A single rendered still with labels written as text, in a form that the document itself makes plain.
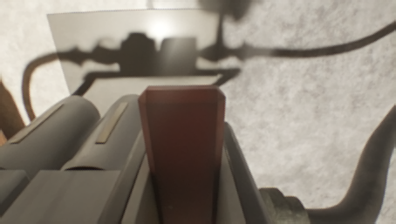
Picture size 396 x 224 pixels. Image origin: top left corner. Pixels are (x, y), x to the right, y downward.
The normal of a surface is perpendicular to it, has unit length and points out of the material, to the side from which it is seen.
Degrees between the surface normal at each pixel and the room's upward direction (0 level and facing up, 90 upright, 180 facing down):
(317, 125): 0
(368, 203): 76
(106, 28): 0
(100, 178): 90
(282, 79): 0
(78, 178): 90
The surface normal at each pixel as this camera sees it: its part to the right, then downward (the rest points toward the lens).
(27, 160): 0.63, -0.69
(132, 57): 0.04, 0.48
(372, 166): -0.22, -0.92
